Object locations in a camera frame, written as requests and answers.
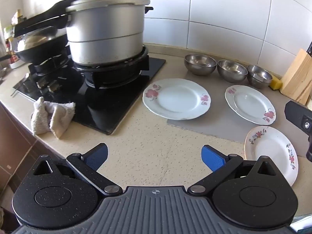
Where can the black wok with steel lid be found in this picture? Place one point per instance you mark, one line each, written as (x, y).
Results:
(36, 43)

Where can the white tray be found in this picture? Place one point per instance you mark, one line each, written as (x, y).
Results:
(18, 65)

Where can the white dish cloth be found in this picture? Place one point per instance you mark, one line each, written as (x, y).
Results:
(51, 117)

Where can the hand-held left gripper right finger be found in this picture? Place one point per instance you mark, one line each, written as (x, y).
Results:
(212, 158)

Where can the wooden knife block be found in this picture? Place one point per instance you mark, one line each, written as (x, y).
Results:
(298, 78)

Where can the yellow sponge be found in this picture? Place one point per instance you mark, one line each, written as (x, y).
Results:
(276, 83)

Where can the aluminium pressure cooker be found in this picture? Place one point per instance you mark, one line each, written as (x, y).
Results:
(104, 36)

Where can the brown kitchen cabinet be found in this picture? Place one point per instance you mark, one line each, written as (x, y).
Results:
(19, 151)

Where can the stainless steel bowl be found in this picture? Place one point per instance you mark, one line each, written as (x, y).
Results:
(200, 64)
(258, 78)
(232, 72)

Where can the gold-rimmed small-flowered white plate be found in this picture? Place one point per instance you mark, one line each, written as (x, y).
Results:
(270, 146)

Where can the grey counter mat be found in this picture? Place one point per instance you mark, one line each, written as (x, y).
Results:
(219, 124)

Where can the yellow-labelled bottle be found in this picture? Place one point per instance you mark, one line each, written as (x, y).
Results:
(18, 17)

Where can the black glass gas stove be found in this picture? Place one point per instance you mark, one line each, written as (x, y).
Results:
(109, 107)

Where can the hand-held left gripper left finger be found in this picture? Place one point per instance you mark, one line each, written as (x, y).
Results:
(97, 156)

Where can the large red-flowered white plate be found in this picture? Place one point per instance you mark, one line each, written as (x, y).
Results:
(176, 97)

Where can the medium red-flowered white plate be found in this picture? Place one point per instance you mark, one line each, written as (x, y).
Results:
(251, 103)

